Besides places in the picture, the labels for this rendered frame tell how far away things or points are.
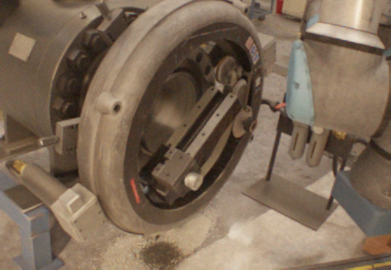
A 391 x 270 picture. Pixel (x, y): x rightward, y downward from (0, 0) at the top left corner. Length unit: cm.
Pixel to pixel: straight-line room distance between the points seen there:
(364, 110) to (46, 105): 92
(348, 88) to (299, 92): 8
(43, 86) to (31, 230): 47
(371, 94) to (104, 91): 58
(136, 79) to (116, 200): 32
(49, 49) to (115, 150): 47
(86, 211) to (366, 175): 66
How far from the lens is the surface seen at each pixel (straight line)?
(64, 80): 126
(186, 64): 130
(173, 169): 113
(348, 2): 75
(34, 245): 149
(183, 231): 178
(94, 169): 104
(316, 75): 73
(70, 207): 104
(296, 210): 207
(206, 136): 125
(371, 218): 83
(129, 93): 97
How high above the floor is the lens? 112
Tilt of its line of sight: 25 degrees down
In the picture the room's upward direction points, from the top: 8 degrees clockwise
